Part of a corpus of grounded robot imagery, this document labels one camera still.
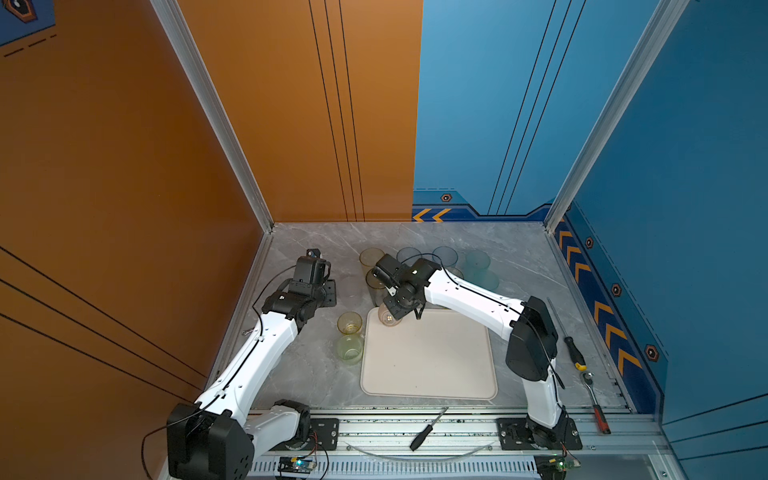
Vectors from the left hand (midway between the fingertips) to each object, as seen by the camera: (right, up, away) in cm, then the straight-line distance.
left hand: (325, 284), depth 82 cm
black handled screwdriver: (+25, -38, -10) cm, 46 cm away
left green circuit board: (-4, -42, -11) cm, 44 cm away
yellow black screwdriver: (+71, -18, +5) cm, 74 cm away
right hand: (+20, -7, +2) cm, 21 cm away
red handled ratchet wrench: (+72, -25, -1) cm, 77 cm away
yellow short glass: (+6, -12, +5) cm, 14 cm away
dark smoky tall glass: (+15, -2, +6) cm, 16 cm away
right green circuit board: (+57, -42, -12) cm, 72 cm away
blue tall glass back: (+37, +8, +18) cm, 42 cm away
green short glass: (+6, -19, +4) cm, 21 cm away
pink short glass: (+17, -8, -3) cm, 19 cm away
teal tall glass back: (+47, +6, +14) cm, 49 cm away
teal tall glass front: (+48, +1, +14) cm, 50 cm away
